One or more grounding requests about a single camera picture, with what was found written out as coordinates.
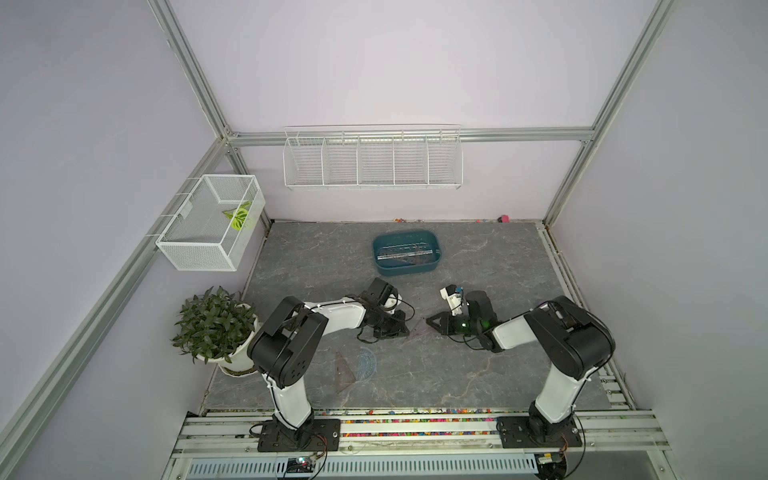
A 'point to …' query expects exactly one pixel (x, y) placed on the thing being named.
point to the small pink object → (505, 218)
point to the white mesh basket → (212, 229)
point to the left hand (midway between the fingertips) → (408, 336)
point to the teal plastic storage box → (406, 252)
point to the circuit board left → (300, 465)
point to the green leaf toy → (238, 215)
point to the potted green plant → (219, 328)
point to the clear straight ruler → (405, 254)
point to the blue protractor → (367, 364)
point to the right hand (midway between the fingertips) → (427, 320)
